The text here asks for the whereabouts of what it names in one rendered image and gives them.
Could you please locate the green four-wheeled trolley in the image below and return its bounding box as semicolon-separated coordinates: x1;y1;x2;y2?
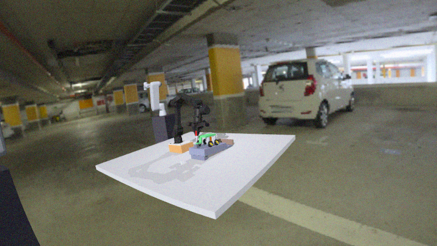
195;133;219;147

